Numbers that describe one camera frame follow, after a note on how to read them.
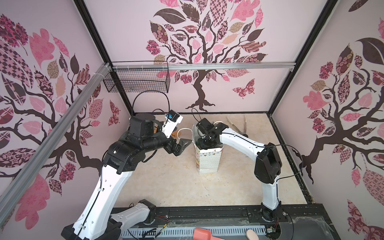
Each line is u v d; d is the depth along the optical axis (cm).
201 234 69
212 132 64
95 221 35
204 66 93
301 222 72
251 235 67
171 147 50
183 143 51
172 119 47
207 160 77
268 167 52
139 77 95
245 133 107
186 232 70
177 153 52
